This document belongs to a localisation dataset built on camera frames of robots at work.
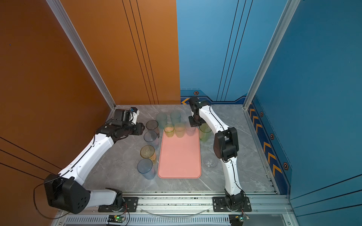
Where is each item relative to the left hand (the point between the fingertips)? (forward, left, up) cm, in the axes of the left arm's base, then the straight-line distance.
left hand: (141, 124), depth 83 cm
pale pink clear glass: (+7, -29, -16) cm, 34 cm away
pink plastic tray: (-12, -23, -20) cm, 32 cm away
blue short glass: (-1, -3, -13) cm, 13 cm away
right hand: (+8, -33, -10) cm, 36 cm away
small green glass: (+8, -14, -18) cm, 24 cm away
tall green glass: (+5, -39, -14) cm, 42 cm away
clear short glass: (-15, -42, -18) cm, 48 cm away
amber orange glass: (-11, -4, -12) cm, 17 cm away
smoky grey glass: (+7, -4, -9) cm, 12 cm away
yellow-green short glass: (+8, -22, -15) cm, 28 cm away
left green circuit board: (-44, +8, -21) cm, 50 cm away
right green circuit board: (-44, -53, -21) cm, 72 cm away
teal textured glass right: (+14, -19, -10) cm, 26 cm away
